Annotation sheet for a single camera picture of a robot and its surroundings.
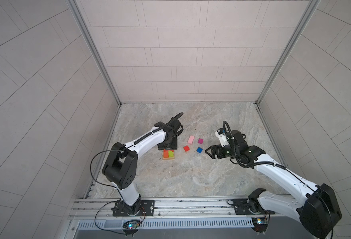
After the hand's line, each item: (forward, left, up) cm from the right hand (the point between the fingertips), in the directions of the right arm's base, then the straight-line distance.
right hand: (211, 150), depth 80 cm
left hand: (+7, +20, -4) cm, 22 cm away
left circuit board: (-29, +40, -7) cm, 50 cm away
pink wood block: (+14, +9, -10) cm, 19 cm away
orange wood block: (+4, +25, -7) cm, 26 cm away
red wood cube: (+8, +13, -10) cm, 18 cm away
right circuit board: (-31, -19, -13) cm, 38 cm away
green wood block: (+3, +22, -7) cm, 23 cm away
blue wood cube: (+6, +5, -10) cm, 12 cm away
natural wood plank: (+1, +24, -9) cm, 25 cm away
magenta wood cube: (+13, +3, -11) cm, 17 cm away
